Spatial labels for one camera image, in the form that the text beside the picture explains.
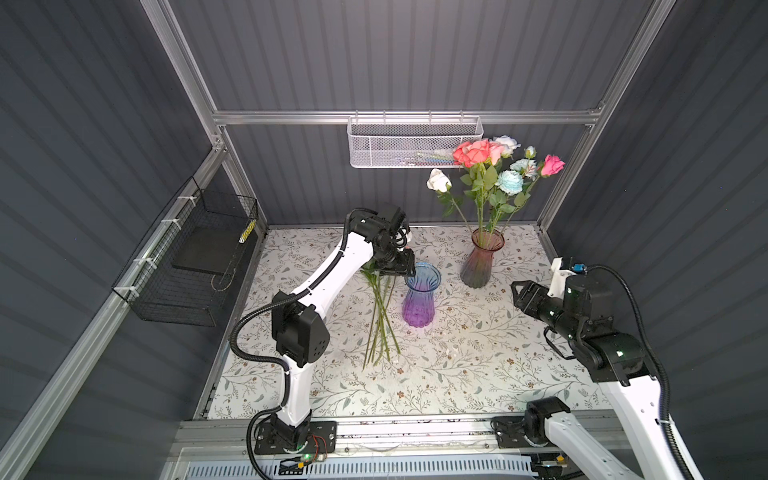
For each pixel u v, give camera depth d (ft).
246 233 2.67
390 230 2.18
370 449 2.38
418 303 3.07
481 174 2.58
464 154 2.57
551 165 2.48
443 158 2.99
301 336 1.64
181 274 2.36
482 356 2.85
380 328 3.06
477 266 3.09
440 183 2.42
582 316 1.62
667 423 1.31
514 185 2.62
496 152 2.56
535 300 1.96
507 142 2.65
